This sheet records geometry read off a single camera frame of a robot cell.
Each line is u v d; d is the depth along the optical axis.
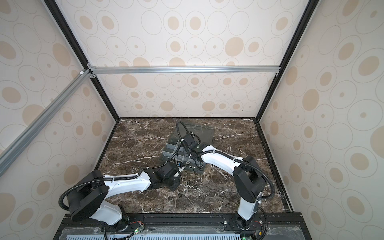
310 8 0.68
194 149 0.64
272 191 0.42
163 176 0.67
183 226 0.73
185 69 0.93
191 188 0.85
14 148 0.53
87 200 0.42
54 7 0.67
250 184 0.46
